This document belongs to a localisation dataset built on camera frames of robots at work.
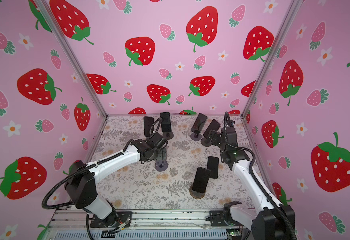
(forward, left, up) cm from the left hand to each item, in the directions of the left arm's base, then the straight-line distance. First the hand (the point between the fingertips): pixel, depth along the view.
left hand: (159, 154), depth 85 cm
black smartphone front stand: (-16, -23, +3) cm, 28 cm away
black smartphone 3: (-1, -33, -12) cm, 35 cm away
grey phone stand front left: (-3, -1, -6) cm, 7 cm away
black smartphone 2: (+21, -34, +2) cm, 40 cm away
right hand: (+7, -32, +12) cm, 35 cm away
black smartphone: (+25, -2, +1) cm, 25 cm away
